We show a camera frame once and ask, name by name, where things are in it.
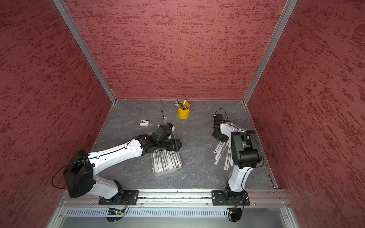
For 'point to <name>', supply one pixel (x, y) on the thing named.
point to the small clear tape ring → (164, 118)
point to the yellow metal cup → (184, 114)
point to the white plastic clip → (144, 123)
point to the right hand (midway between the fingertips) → (220, 139)
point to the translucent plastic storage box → (179, 160)
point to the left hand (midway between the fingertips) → (175, 147)
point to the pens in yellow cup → (180, 105)
